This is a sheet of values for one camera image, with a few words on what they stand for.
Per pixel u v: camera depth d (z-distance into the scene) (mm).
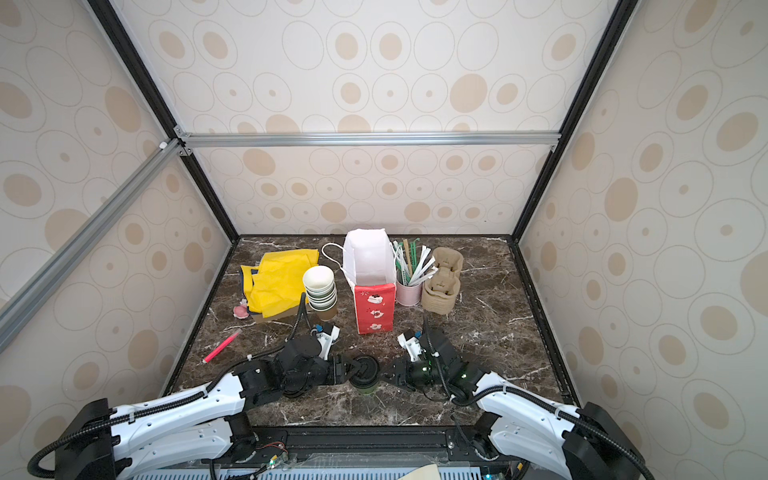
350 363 742
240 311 955
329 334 719
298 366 589
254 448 723
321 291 826
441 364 614
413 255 946
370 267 1009
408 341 758
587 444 412
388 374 733
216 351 896
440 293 889
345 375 695
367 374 735
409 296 969
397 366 710
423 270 944
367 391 799
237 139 897
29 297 528
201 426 576
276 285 982
